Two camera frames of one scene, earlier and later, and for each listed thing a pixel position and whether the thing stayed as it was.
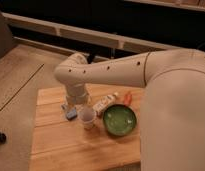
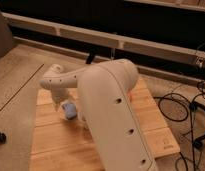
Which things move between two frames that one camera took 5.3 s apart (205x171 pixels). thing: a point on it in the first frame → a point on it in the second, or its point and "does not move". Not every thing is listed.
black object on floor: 0,138 does not move
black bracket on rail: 90,58 does not move
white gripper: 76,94 → 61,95
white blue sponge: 71,114 does not move
